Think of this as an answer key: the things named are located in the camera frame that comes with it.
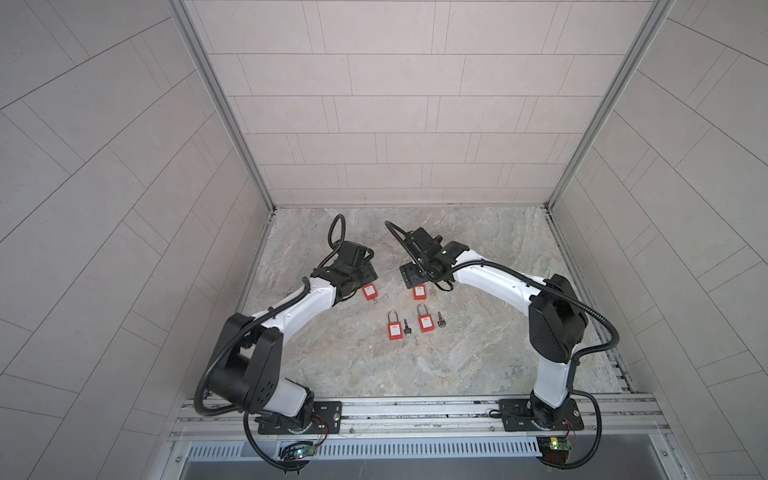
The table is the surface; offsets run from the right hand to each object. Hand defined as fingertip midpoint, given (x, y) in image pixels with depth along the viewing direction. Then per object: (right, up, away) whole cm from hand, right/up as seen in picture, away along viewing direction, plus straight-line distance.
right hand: (410, 274), depth 88 cm
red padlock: (-12, -6, +3) cm, 14 cm away
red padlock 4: (+5, -13, -2) cm, 14 cm away
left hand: (-11, +2, +1) cm, 11 cm away
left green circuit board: (-24, -35, -24) cm, 49 cm away
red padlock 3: (-5, -14, -4) cm, 16 cm away
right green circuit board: (+34, -36, -20) cm, 53 cm away
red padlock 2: (+3, -6, +3) cm, 7 cm away
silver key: (-1, -15, -3) cm, 16 cm away
